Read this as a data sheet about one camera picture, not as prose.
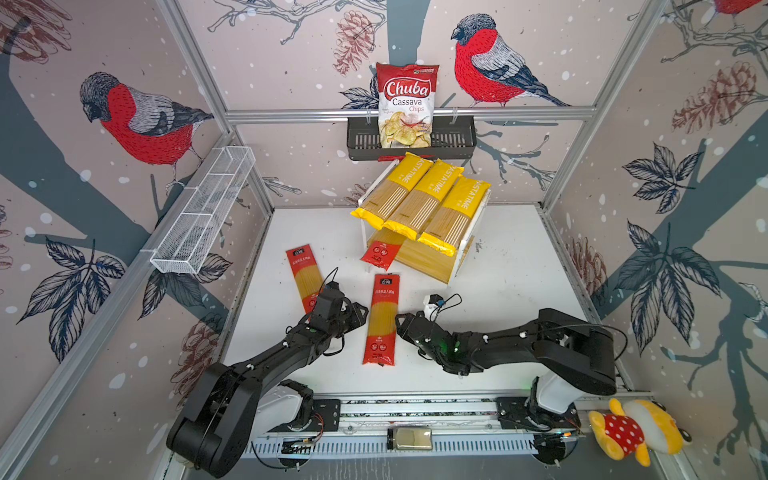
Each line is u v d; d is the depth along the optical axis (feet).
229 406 1.36
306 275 3.26
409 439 2.20
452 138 3.10
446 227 2.25
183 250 2.34
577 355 1.49
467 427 2.39
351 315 2.54
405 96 2.74
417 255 2.85
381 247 2.81
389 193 2.49
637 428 2.19
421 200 2.44
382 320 2.88
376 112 2.95
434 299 2.58
